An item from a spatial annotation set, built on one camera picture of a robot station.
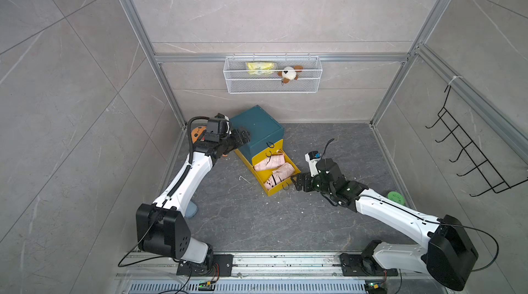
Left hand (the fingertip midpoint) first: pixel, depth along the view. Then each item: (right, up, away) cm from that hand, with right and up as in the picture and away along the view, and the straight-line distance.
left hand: (244, 134), depth 82 cm
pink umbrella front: (+15, -18, +11) cm, 26 cm away
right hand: (+22, -17, 0) cm, 28 cm away
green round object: (+65, -27, +4) cm, 70 cm away
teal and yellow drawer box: (+8, -8, +8) cm, 14 cm away
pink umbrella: (+11, -13, +16) cm, 23 cm away
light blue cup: (-23, -32, +2) cm, 40 cm away
